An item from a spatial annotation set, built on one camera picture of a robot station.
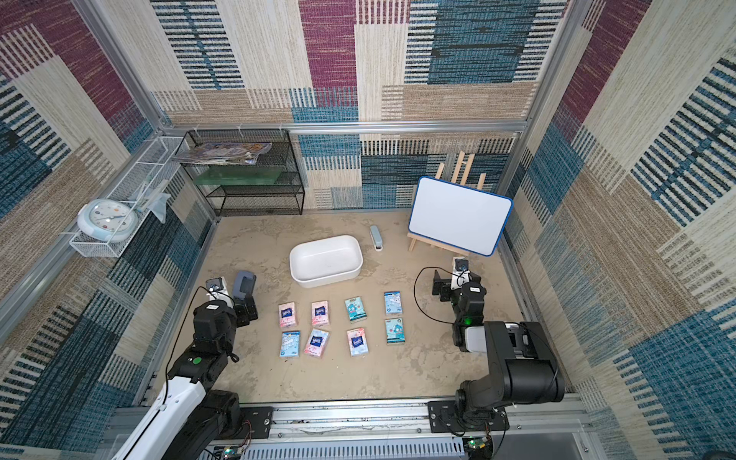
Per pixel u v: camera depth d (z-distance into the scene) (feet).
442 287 2.68
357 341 2.79
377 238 3.54
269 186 3.78
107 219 2.21
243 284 3.16
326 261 3.50
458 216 2.93
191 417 1.74
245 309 2.49
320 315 2.93
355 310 3.00
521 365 1.47
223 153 2.79
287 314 2.94
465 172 2.91
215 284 2.25
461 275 2.50
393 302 3.01
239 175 3.10
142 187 2.60
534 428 2.50
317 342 2.79
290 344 2.76
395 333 2.85
